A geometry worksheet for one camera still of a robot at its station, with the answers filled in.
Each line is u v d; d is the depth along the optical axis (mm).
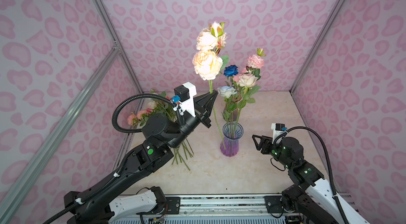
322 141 603
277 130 665
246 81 641
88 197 375
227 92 665
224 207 736
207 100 449
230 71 730
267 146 654
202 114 414
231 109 705
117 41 903
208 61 353
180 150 912
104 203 382
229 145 850
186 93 376
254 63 631
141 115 1023
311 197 576
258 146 686
